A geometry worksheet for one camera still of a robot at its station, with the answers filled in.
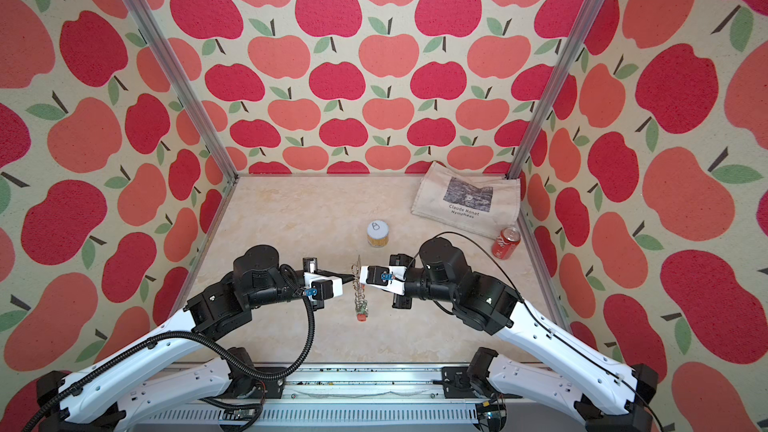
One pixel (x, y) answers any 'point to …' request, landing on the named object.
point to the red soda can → (506, 243)
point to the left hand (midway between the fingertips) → (354, 274)
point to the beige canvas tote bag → (481, 204)
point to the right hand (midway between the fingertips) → (376, 267)
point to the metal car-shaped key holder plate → (361, 306)
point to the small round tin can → (378, 233)
